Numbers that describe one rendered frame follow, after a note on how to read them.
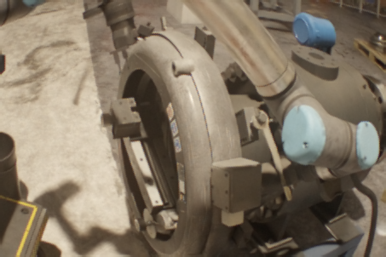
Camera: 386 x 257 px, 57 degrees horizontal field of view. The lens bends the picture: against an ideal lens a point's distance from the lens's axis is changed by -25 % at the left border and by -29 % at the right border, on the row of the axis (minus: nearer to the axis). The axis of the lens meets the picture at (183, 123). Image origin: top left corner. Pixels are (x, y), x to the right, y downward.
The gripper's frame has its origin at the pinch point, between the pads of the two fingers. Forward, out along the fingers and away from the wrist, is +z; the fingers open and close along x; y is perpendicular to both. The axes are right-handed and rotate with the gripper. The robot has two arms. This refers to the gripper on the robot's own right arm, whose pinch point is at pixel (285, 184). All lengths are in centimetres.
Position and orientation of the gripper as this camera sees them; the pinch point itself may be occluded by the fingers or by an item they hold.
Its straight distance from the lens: 105.3
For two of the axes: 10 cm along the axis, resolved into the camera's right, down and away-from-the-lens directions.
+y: -4.2, -9.1, 0.7
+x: -8.5, 3.6, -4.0
